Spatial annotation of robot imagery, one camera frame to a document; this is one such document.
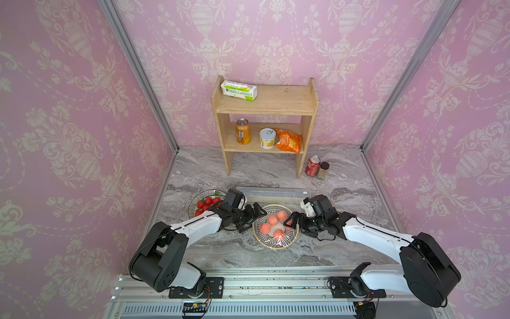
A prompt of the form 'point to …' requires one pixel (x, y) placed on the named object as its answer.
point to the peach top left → (273, 220)
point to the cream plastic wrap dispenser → (271, 195)
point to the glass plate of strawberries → (199, 205)
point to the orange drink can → (243, 131)
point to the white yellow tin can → (267, 138)
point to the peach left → (265, 228)
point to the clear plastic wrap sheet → (270, 230)
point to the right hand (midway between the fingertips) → (291, 226)
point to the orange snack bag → (288, 141)
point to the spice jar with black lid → (323, 173)
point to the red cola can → (313, 166)
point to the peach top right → (282, 215)
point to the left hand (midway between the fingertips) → (262, 220)
